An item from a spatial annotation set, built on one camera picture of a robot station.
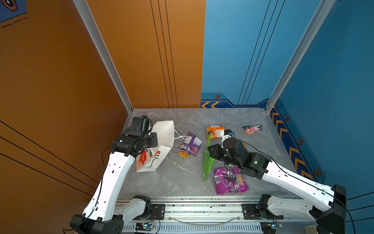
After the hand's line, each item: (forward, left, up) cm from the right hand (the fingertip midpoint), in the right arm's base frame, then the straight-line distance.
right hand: (204, 149), depth 71 cm
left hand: (+6, +26, +3) cm, 27 cm away
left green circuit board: (-29, +30, -24) cm, 48 cm away
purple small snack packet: (+15, +7, -20) cm, 26 cm away
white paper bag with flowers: (0, +30, -10) cm, 32 cm away
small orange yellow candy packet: (+7, +12, -18) cm, 23 cm away
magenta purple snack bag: (-9, -14, -19) cm, 25 cm away
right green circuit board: (-28, -32, -24) cm, 49 cm away
